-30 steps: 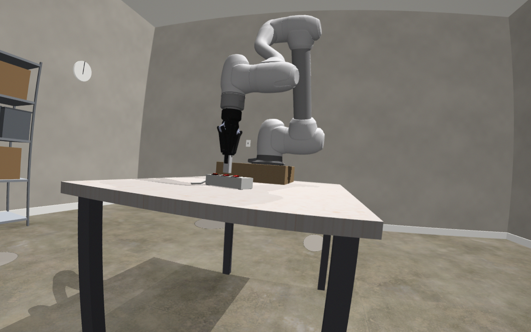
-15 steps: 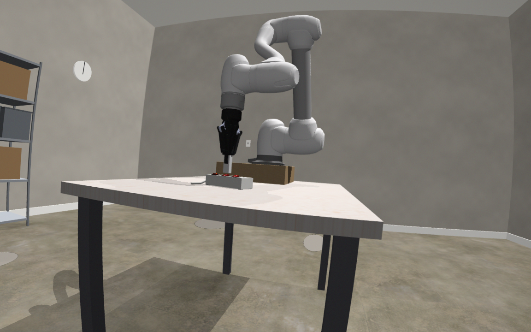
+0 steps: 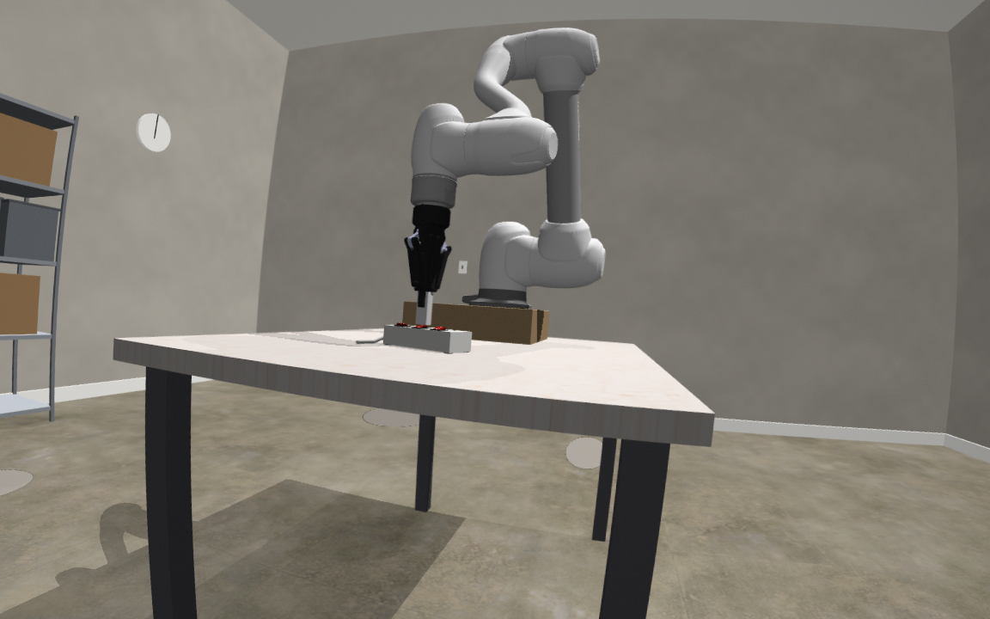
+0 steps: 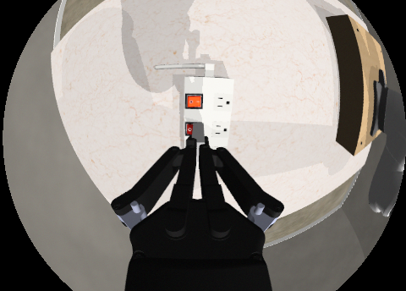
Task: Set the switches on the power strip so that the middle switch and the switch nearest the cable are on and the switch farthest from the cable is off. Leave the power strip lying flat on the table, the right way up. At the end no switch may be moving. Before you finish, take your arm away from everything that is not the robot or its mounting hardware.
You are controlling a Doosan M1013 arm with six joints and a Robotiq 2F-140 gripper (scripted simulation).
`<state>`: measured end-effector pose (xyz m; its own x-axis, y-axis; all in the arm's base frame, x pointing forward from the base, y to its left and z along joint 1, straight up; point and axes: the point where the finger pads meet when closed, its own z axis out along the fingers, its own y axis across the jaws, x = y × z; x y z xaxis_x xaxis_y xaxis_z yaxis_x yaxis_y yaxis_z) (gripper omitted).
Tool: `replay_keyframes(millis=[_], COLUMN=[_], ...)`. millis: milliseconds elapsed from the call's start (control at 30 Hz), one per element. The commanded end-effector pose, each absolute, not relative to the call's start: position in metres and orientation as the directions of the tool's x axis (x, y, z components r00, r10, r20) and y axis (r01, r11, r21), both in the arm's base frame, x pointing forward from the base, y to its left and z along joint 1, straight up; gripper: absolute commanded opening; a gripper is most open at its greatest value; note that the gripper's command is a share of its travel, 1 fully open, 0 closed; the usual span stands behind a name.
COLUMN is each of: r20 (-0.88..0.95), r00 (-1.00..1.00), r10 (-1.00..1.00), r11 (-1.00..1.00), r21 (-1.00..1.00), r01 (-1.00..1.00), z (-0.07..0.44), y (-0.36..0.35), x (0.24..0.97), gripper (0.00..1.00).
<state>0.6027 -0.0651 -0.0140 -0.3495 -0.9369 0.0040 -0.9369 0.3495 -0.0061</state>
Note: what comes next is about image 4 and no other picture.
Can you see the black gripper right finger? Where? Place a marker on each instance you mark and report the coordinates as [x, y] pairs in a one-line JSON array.
[[261, 208]]

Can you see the grey power strip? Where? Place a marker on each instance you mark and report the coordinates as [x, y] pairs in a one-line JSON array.
[[208, 100]]

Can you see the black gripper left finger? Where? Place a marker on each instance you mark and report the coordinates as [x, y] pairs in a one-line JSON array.
[[134, 205]]

